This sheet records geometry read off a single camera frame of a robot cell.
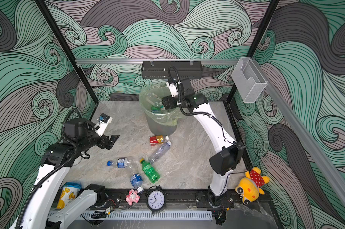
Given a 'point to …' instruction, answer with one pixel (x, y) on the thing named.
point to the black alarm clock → (156, 199)
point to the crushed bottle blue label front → (136, 181)
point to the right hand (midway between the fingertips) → (167, 99)
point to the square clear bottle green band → (155, 101)
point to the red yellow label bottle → (155, 140)
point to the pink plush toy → (133, 196)
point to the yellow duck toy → (249, 190)
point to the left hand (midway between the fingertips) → (110, 129)
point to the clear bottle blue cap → (126, 162)
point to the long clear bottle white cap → (159, 152)
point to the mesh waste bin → (156, 129)
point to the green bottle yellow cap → (156, 109)
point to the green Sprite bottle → (148, 170)
